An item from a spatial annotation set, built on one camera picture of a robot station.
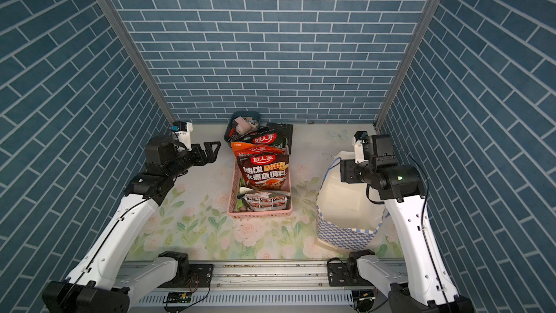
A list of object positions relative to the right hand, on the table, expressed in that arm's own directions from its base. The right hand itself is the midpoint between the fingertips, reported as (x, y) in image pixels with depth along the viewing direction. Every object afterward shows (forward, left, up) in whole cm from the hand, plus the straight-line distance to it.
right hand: (354, 167), depth 69 cm
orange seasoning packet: (+10, +41, -7) cm, 42 cm away
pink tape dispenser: (+36, +48, -21) cm, 64 cm away
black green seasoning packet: (+19, +29, -7) cm, 35 cm away
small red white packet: (-7, +29, -15) cm, 34 cm away
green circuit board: (-36, +55, -31) cm, 73 cm away
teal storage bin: (+44, +53, -20) cm, 72 cm away
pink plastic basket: (-3, +44, -21) cm, 48 cm away
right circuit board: (-32, -6, -30) cm, 44 cm away
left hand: (+5, +47, +1) cm, 47 cm away
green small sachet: (-7, +38, -17) cm, 42 cm away
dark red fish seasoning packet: (+4, +31, -13) cm, 34 cm away
